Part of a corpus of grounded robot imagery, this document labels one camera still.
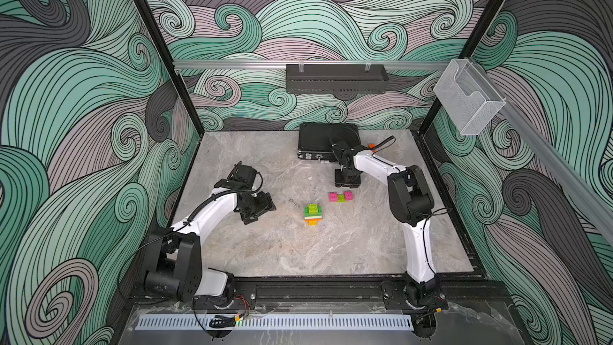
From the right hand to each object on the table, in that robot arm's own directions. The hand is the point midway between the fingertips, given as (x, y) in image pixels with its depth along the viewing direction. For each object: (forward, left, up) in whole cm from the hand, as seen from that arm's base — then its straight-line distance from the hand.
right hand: (340, 185), depth 100 cm
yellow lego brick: (-16, +12, 0) cm, 21 cm away
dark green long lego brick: (-17, +11, +9) cm, 22 cm away
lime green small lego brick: (-16, +12, +11) cm, 23 cm away
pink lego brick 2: (-5, -3, +1) cm, 6 cm away
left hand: (-15, +29, +8) cm, 33 cm away
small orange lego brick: (-1, -8, +26) cm, 28 cm away
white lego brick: (-17, +14, +7) cm, 23 cm away
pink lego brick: (-6, +4, +1) cm, 7 cm away
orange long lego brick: (-17, +12, +4) cm, 22 cm away
